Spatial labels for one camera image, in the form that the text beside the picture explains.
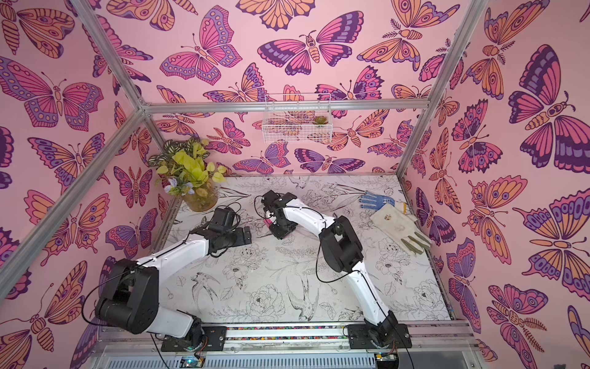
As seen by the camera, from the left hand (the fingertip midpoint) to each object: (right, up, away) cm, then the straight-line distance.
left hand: (244, 234), depth 93 cm
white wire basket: (+22, +48, +3) cm, 53 cm away
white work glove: (+68, +2, +7) cm, 68 cm away
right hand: (+16, +1, +4) cm, 16 cm away
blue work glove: (+58, +13, +17) cm, 62 cm away
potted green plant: (-27, +26, +2) cm, 38 cm away
